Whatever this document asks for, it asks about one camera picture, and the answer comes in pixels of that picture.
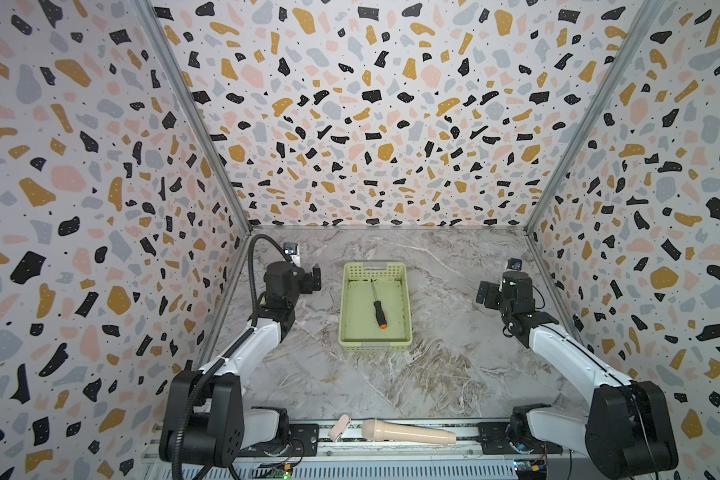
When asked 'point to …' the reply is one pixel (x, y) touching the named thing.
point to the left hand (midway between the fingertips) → (300, 259)
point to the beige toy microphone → (385, 431)
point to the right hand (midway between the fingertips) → (496, 280)
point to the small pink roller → (338, 427)
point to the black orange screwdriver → (379, 312)
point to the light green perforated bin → (359, 329)
